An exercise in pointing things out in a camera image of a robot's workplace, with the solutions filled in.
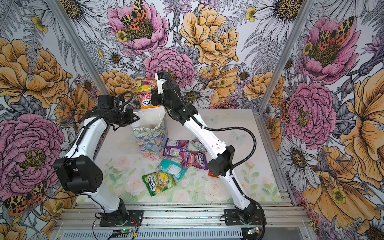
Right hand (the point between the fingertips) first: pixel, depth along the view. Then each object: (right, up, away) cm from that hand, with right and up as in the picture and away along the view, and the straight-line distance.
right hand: (153, 94), depth 74 cm
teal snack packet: (+7, -40, +13) cm, 42 cm away
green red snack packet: (+23, -29, +23) cm, 43 cm away
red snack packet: (+30, -44, +13) cm, 55 cm away
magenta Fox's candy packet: (+17, -35, +16) cm, 42 cm away
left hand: (-10, -14, +10) cm, 20 cm away
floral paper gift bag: (-2, -19, +2) cm, 19 cm away
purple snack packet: (+7, -30, +23) cm, 38 cm away
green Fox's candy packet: (+1, -46, +9) cm, 47 cm away
